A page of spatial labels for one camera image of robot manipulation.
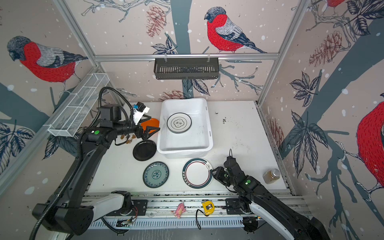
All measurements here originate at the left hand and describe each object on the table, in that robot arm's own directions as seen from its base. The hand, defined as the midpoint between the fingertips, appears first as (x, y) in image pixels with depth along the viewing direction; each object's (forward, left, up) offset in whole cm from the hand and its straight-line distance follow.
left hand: (152, 122), depth 68 cm
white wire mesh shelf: (+7, +42, -2) cm, 43 cm away
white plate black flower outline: (+23, -9, -31) cm, 39 cm away
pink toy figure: (-31, -12, -30) cm, 45 cm away
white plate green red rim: (-13, -21, -32) cm, 41 cm away
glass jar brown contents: (-18, -59, -24) cm, 66 cm away
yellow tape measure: (-30, -27, -30) cm, 51 cm away
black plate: (+1, +12, -31) cm, 33 cm away
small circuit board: (-36, +15, -34) cm, 51 cm away
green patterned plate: (-13, +3, -32) cm, 35 cm away
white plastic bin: (+8, -22, -32) cm, 40 cm away
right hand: (-15, -29, -29) cm, 44 cm away
